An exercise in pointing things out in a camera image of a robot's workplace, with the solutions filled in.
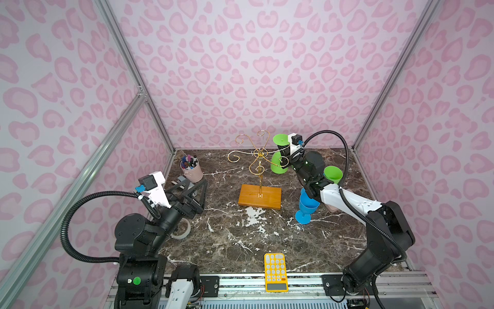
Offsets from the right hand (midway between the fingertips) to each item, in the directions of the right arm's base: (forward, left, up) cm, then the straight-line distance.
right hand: (280, 142), depth 80 cm
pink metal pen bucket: (+1, +43, -20) cm, 47 cm away
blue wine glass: (-21, -11, -15) cm, 29 cm away
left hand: (-28, +25, +13) cm, 40 cm away
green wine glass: (-1, 0, +2) cm, 2 cm away
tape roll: (-29, +42, -30) cm, 59 cm away
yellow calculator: (-43, +2, -29) cm, 52 cm away
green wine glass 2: (-3, -25, -17) cm, 30 cm away
